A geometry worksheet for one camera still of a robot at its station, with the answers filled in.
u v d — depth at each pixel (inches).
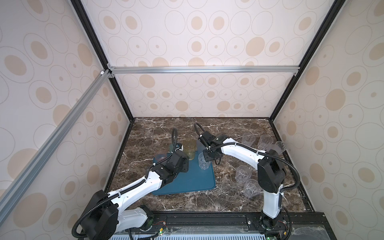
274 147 38.1
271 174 19.3
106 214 15.4
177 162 24.2
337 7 26.8
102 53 32.8
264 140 40.5
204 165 37.0
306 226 28.8
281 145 43.9
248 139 40.5
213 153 25.9
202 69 52.6
